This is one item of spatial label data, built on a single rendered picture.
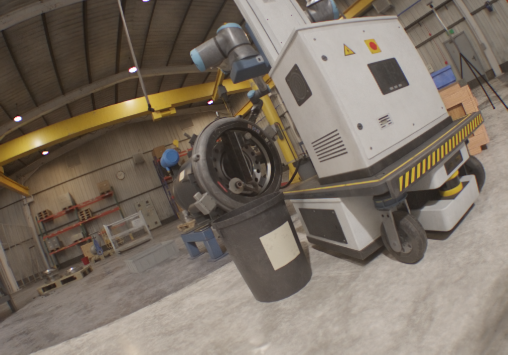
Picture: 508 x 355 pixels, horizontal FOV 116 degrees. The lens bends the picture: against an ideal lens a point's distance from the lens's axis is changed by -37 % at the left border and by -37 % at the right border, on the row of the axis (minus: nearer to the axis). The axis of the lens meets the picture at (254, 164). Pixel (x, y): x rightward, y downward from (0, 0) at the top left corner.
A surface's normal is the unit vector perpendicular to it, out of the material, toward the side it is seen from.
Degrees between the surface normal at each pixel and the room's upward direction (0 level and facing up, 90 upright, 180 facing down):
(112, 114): 90
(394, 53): 90
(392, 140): 90
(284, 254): 93
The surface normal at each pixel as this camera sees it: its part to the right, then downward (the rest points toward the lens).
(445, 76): -0.60, 0.23
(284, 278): 0.21, -0.09
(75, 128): 0.47, -0.26
